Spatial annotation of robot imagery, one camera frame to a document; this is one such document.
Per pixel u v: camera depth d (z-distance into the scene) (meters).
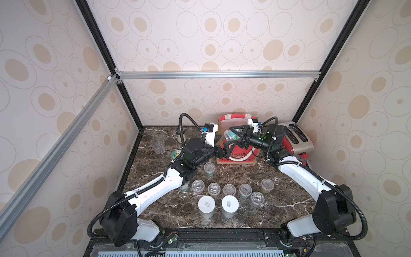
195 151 0.54
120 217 0.40
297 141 0.89
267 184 0.85
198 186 0.85
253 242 0.73
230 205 0.75
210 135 0.62
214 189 0.83
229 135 0.70
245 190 0.83
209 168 0.92
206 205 0.75
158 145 1.06
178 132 1.03
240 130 0.70
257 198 0.80
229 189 0.83
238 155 0.89
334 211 0.42
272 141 0.59
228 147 0.62
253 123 0.73
